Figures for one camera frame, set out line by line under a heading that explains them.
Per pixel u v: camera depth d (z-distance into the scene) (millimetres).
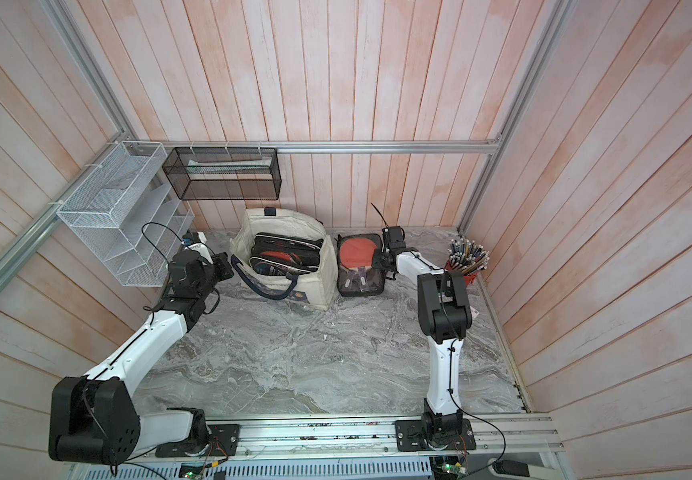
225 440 733
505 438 673
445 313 577
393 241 850
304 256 914
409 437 732
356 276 1036
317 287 854
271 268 917
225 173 892
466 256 896
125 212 715
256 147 928
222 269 737
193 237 716
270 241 979
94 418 398
